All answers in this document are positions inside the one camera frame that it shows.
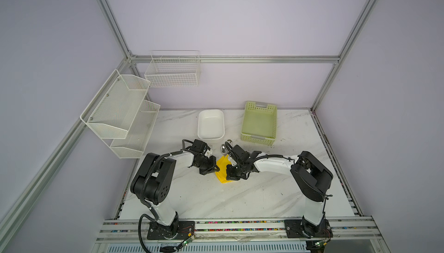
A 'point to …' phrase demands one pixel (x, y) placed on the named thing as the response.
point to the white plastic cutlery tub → (211, 124)
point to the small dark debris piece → (230, 140)
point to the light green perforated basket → (259, 122)
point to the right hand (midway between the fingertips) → (224, 178)
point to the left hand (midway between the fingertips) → (218, 169)
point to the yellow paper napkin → (222, 163)
